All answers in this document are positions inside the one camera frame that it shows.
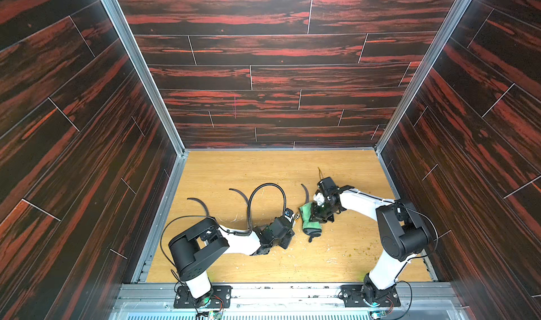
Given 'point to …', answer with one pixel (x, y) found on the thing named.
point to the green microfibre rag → (305, 211)
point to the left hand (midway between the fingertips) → (290, 233)
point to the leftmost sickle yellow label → (200, 202)
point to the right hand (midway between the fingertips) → (313, 218)
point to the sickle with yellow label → (307, 195)
